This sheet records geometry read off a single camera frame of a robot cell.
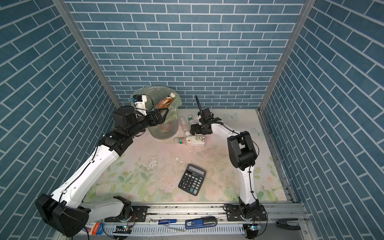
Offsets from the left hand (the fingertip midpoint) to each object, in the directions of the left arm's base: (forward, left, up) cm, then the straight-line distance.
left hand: (163, 110), depth 70 cm
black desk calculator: (-21, -14, -34) cm, 42 cm away
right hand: (+11, -15, -30) cm, 35 cm away
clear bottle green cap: (+23, -12, -33) cm, 42 cm away
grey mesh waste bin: (+9, +4, -27) cm, 29 cm away
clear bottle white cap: (+20, -7, -34) cm, 40 cm away
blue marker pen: (-40, +2, -35) cm, 53 cm away
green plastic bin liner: (+27, +11, -12) cm, 32 cm away
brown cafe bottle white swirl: (+18, +4, -12) cm, 22 cm away
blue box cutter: (-41, -18, -31) cm, 55 cm away
